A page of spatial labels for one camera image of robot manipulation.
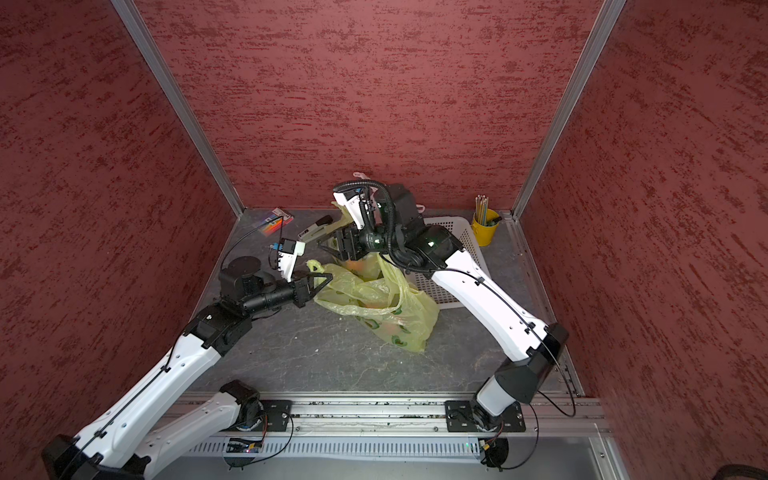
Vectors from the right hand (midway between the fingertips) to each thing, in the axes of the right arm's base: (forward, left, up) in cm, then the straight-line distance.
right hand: (327, 248), depth 62 cm
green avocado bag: (+1, -8, -20) cm, 21 cm away
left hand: (-3, +1, -10) cm, 11 cm away
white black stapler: (+35, +15, -33) cm, 50 cm away
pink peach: (-7, -13, -27) cm, 31 cm away
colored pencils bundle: (+34, -46, -24) cm, 62 cm away
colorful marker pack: (+38, +35, -35) cm, 62 cm away
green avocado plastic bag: (+15, -5, -31) cm, 34 cm away
